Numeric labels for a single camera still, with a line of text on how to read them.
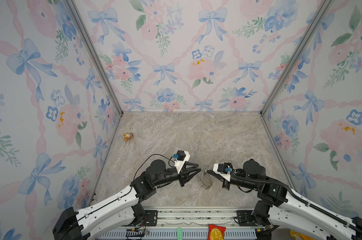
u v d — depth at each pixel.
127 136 1.01
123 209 0.50
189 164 0.64
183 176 0.58
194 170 0.63
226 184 0.58
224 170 0.53
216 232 0.69
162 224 0.73
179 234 0.69
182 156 0.57
